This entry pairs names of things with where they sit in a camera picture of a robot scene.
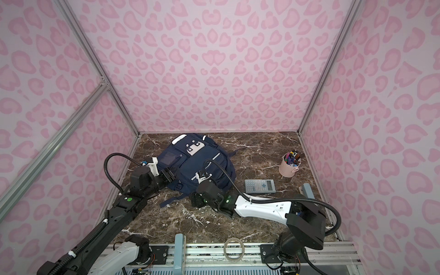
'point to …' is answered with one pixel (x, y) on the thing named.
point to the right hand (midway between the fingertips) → (195, 191)
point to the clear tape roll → (243, 247)
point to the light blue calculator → (259, 186)
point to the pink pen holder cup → (287, 171)
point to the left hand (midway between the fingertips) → (177, 167)
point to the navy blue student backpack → (193, 158)
